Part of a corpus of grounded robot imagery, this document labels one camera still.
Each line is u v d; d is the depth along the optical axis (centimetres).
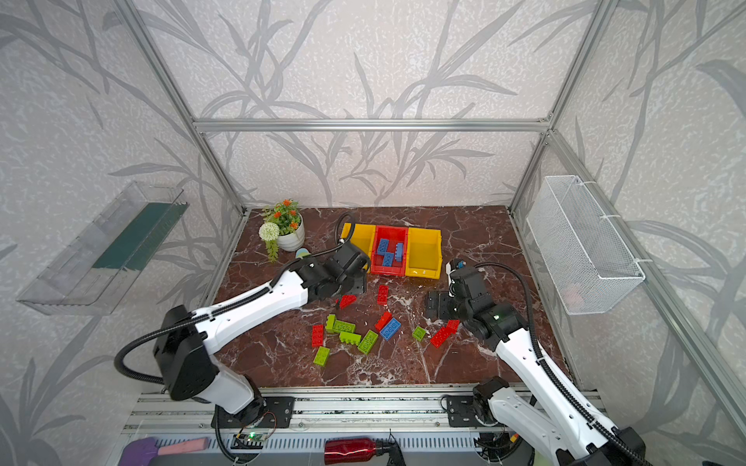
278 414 73
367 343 87
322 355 82
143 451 67
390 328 89
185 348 41
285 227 97
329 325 87
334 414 75
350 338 84
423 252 108
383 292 95
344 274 61
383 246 105
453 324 86
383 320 88
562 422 40
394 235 109
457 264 69
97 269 65
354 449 65
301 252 106
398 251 102
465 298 58
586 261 62
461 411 74
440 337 86
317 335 87
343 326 87
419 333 87
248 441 72
